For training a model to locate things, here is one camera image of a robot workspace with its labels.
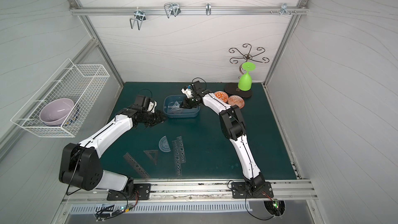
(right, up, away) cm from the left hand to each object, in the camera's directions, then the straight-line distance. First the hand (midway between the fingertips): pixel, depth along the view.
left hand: (164, 119), depth 86 cm
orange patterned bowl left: (+35, +14, +24) cm, 45 cm away
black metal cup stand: (+44, +18, +30) cm, 57 cm away
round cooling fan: (+56, -40, -14) cm, 70 cm away
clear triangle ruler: (+4, +7, +15) cm, 17 cm away
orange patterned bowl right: (+45, +10, +22) cm, 51 cm away
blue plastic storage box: (0, +5, +17) cm, 17 cm away
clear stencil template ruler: (+8, -20, 0) cm, 22 cm away
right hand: (+7, +7, +13) cm, 16 cm away
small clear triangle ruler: (-10, -19, 0) cm, 21 cm away
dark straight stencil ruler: (-14, -25, -4) cm, 29 cm away
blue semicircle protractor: (-1, -15, +3) cm, 16 cm away
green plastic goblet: (+47, +22, +4) cm, 52 cm away
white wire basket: (-41, +19, -8) cm, 46 cm away
